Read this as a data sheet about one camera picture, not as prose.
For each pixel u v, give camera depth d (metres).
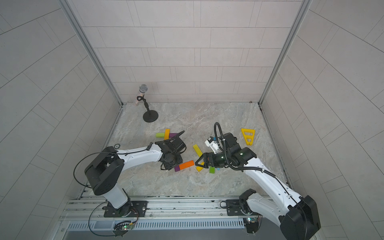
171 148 0.64
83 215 0.69
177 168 0.82
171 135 1.00
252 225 0.68
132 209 0.70
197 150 0.91
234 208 0.71
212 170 0.84
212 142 0.69
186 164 0.86
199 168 0.83
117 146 0.92
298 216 0.37
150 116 1.06
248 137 0.96
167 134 0.98
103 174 0.44
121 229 0.65
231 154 0.58
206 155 0.63
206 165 0.62
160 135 0.97
